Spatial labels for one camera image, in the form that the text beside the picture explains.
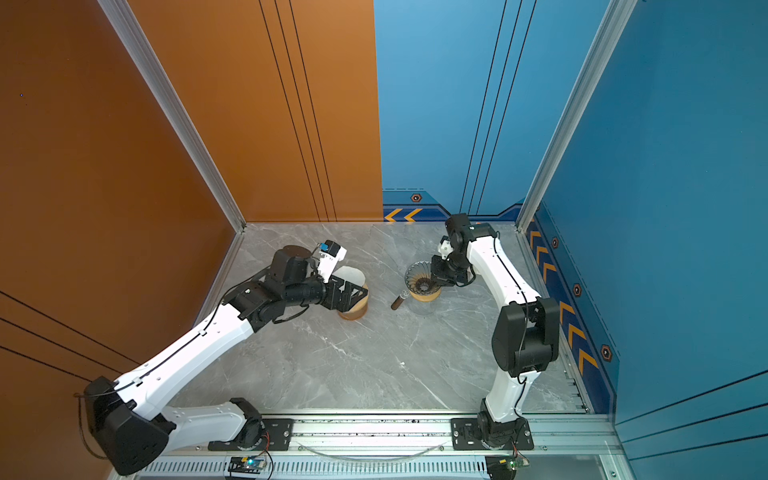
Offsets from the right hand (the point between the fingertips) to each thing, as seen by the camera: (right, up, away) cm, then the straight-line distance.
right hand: (432, 283), depth 86 cm
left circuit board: (-46, -42, -15) cm, 64 cm away
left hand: (-20, +1, -13) cm, 24 cm away
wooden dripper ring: (-1, -5, +1) cm, 5 cm away
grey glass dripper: (-3, +1, +2) cm, 4 cm away
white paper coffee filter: (-24, +3, -1) cm, 24 cm away
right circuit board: (+15, -42, -16) cm, 47 cm away
